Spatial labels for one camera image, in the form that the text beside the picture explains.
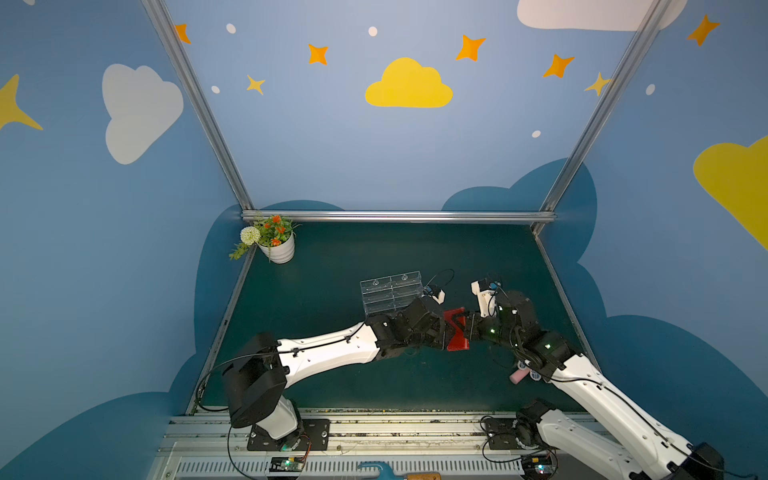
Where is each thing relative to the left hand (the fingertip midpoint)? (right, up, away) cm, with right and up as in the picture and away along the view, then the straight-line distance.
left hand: (457, 332), depth 75 cm
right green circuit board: (+19, -31, -3) cm, 37 cm away
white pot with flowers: (-56, +26, +24) cm, 66 cm away
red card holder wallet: (0, -1, -4) cm, 4 cm away
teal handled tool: (-18, -31, -6) cm, 36 cm away
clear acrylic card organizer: (-19, +7, +21) cm, 29 cm away
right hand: (+1, +4, +2) cm, 5 cm away
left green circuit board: (-42, -31, -5) cm, 52 cm away
